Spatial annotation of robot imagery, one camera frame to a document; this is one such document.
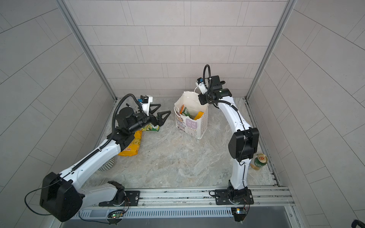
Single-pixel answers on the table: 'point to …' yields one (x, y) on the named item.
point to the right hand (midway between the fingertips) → (200, 95)
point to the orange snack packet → (198, 115)
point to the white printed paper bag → (197, 128)
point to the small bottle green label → (261, 160)
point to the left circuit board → (117, 215)
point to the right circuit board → (239, 213)
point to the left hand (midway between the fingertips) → (168, 108)
